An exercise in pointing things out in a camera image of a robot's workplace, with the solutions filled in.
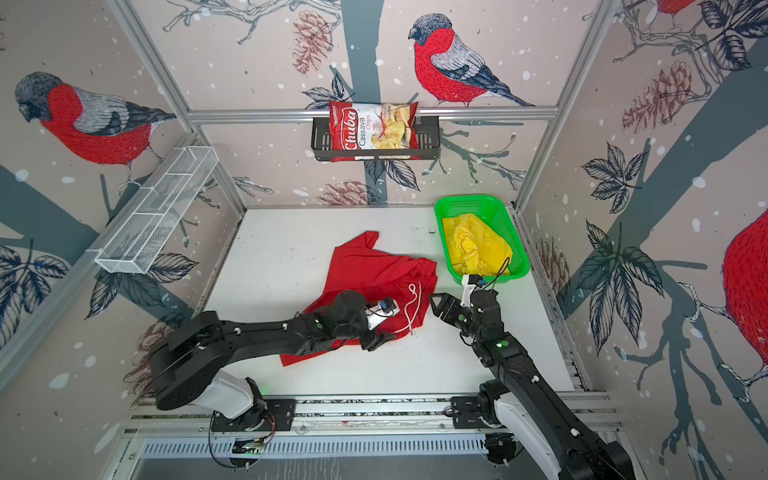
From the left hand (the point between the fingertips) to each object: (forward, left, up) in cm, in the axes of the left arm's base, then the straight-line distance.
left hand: (391, 327), depth 81 cm
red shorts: (+18, +4, -1) cm, 18 cm away
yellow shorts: (+25, -28, +2) cm, 38 cm away
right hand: (+5, -12, +3) cm, 13 cm away
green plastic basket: (+45, -40, -1) cm, 61 cm away
